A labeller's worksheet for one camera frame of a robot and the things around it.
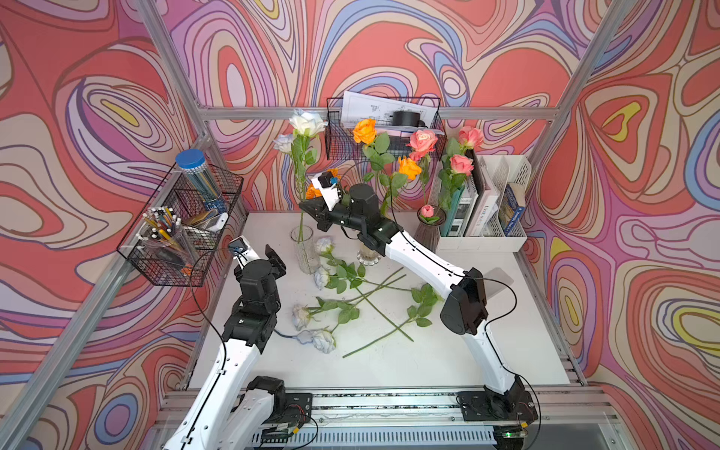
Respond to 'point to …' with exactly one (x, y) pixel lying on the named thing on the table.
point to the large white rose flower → (323, 341)
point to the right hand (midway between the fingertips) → (302, 209)
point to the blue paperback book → (503, 221)
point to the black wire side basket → (205, 223)
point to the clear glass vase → (307, 249)
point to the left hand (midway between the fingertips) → (263, 249)
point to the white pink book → (485, 204)
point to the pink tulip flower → (427, 214)
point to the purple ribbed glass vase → (428, 233)
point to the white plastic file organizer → (502, 169)
